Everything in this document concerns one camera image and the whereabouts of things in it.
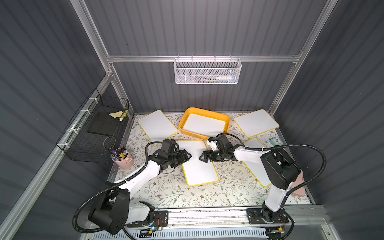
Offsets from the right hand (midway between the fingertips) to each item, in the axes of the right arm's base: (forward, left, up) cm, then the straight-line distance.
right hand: (206, 158), depth 92 cm
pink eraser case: (-20, -49, 0) cm, 53 cm away
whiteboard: (+27, +1, 0) cm, 27 cm away
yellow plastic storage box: (+41, +8, +1) cm, 41 cm away
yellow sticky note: (+13, +50, +26) cm, 58 cm away
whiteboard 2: (+28, +36, -3) cm, 46 cm away
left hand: (-5, +9, +7) cm, 13 cm away
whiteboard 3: (+34, -41, -5) cm, 54 cm away
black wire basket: (-3, +57, +25) cm, 63 cm away
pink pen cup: (-5, +48, +9) cm, 49 cm away
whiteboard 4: (-9, +5, 0) cm, 10 cm away
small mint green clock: (+14, -48, -2) cm, 50 cm away
